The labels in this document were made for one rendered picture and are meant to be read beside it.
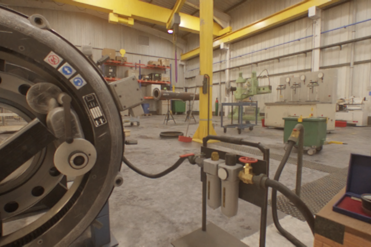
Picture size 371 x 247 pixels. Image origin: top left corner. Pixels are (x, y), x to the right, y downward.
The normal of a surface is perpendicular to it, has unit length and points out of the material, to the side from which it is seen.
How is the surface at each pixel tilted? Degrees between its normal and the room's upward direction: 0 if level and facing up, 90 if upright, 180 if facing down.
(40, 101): 90
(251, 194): 90
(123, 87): 90
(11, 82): 90
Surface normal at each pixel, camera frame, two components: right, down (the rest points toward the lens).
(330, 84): -0.93, 0.03
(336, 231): -0.79, 0.05
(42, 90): 0.61, 0.07
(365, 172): -0.77, -0.17
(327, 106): 0.36, 0.08
